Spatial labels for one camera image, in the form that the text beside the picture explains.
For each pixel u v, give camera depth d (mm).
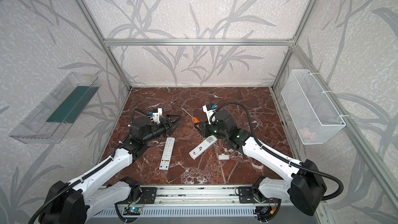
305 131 732
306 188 393
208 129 664
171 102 1116
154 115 737
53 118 631
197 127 720
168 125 679
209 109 668
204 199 734
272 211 697
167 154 850
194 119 737
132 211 711
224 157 865
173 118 696
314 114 610
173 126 679
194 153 862
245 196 734
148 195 734
